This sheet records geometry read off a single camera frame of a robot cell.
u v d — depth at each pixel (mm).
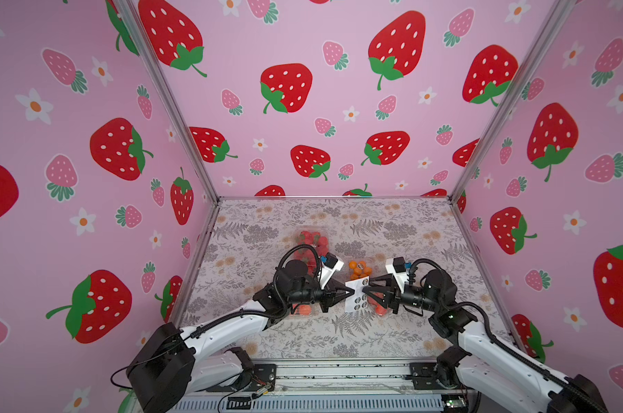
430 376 736
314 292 637
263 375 739
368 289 704
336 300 687
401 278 651
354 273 948
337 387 732
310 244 987
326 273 661
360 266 951
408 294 652
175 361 401
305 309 820
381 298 675
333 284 674
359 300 731
